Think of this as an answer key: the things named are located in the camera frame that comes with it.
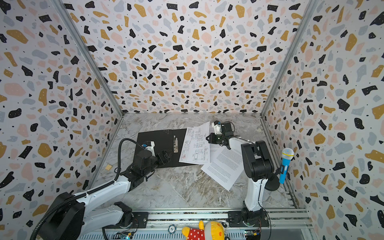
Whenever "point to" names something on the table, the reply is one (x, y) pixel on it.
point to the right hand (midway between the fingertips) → (204, 135)
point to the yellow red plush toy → (210, 230)
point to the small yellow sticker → (108, 167)
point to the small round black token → (116, 170)
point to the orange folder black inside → (171, 140)
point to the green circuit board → (124, 235)
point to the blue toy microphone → (287, 154)
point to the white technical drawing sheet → (196, 148)
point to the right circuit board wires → (253, 234)
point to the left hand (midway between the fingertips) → (167, 151)
